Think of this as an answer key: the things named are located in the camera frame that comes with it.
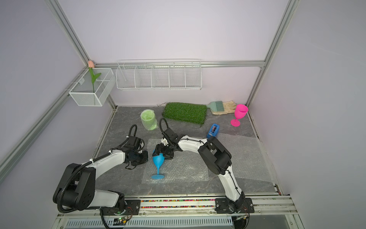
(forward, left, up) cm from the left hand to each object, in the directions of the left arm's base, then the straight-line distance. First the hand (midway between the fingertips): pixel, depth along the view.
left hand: (147, 160), depth 89 cm
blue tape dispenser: (+18, -46, +1) cm, 49 cm away
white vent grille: (-32, -1, -2) cm, 32 cm away
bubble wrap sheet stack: (-5, -64, 0) cm, 64 cm away
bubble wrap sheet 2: (-6, -24, 0) cm, 24 cm away
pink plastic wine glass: (+23, -62, +15) cm, 68 cm away
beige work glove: (+43, -64, -1) cm, 77 cm away
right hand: (+1, -5, +3) cm, 6 cm away
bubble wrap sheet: (+22, -1, +14) cm, 26 cm away
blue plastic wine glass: (-2, -7, +4) cm, 9 cm away
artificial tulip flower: (+44, +32, +33) cm, 63 cm away
